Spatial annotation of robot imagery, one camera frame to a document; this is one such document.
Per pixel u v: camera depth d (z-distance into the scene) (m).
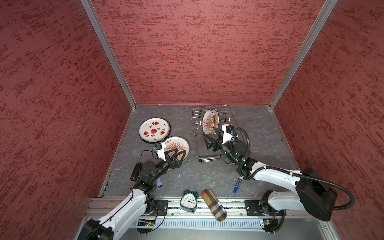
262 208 0.67
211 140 0.67
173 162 0.69
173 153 0.80
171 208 0.76
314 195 0.42
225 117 1.14
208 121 1.00
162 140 0.97
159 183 0.79
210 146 0.67
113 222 0.45
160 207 0.74
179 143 0.97
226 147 0.67
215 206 0.72
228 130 0.65
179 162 0.69
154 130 1.02
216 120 0.93
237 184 0.81
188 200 0.73
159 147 0.70
